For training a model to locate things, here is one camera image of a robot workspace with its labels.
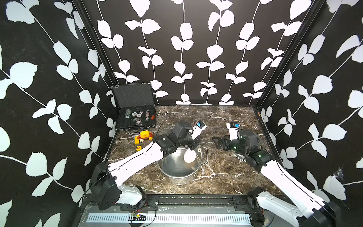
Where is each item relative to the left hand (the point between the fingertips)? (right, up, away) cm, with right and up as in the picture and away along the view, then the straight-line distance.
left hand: (201, 134), depth 74 cm
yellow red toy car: (-37, -3, +20) cm, 43 cm away
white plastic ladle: (-6, -15, +14) cm, 22 cm away
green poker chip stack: (-55, +12, +36) cm, 67 cm away
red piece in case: (-35, +9, +37) cm, 52 cm away
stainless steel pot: (-12, -22, +18) cm, 31 cm away
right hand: (+9, -1, +3) cm, 10 cm away
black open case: (-50, +19, +40) cm, 66 cm away
